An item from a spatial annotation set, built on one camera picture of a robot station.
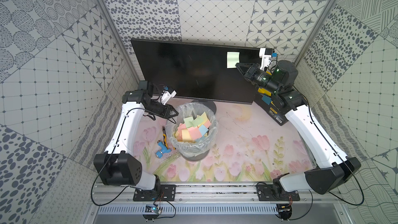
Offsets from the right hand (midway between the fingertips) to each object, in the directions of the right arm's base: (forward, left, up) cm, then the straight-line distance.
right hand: (235, 66), depth 64 cm
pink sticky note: (-17, +18, -28) cm, 37 cm away
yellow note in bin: (-18, +22, -29) cm, 40 cm away
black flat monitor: (+26, +19, -23) cm, 40 cm away
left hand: (-7, +30, -22) cm, 38 cm away
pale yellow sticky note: (-10, +13, -24) cm, 29 cm away
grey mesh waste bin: (-16, +19, -27) cm, 37 cm away
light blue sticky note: (-15, +14, -28) cm, 34 cm away
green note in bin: (-10, +22, -28) cm, 37 cm away
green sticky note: (-10, +17, -28) cm, 34 cm away
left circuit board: (-46, +37, -46) cm, 75 cm away
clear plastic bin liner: (-27, +14, -20) cm, 37 cm away
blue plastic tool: (-22, +38, -43) cm, 62 cm away
